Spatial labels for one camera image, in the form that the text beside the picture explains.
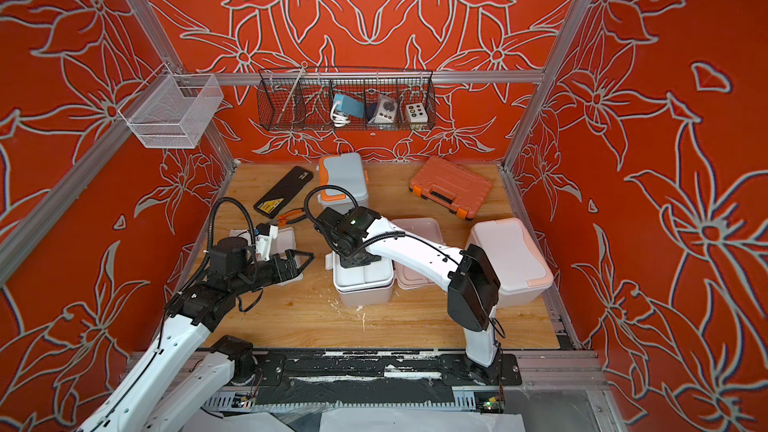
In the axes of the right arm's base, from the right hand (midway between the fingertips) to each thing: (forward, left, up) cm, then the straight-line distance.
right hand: (350, 261), depth 78 cm
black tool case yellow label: (+40, +28, -12) cm, 50 cm away
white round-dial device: (+41, -9, +19) cm, 47 cm away
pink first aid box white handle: (-7, -6, +1) cm, 9 cm away
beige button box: (+45, -19, +16) cm, 51 cm away
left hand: (-2, +11, +5) cm, 12 cm away
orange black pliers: (+23, +25, -12) cm, 36 cm away
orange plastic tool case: (+34, -33, -8) cm, 48 cm away
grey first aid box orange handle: (+27, +5, +2) cm, 28 cm away
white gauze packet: (0, +24, +14) cm, 28 cm away
